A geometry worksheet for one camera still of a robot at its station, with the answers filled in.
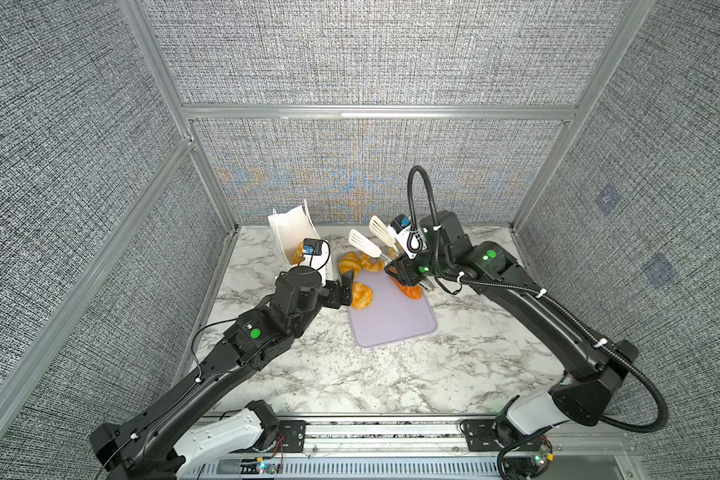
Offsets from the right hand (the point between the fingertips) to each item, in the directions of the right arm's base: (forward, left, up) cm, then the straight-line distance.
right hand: (394, 259), depth 73 cm
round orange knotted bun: (+5, +8, -24) cm, 26 cm away
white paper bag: (+19, +28, -6) cm, 35 cm away
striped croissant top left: (+19, +10, -23) cm, 32 cm away
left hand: (-5, +13, +3) cm, 15 cm away
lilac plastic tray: (0, -1, -28) cm, 29 cm away
